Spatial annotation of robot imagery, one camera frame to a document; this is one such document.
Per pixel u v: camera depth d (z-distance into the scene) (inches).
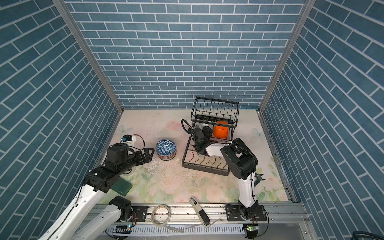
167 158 33.4
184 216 29.0
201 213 27.9
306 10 28.4
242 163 20.4
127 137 25.2
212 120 40.1
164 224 27.8
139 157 25.3
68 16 28.5
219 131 38.7
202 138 30.8
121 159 22.1
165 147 35.4
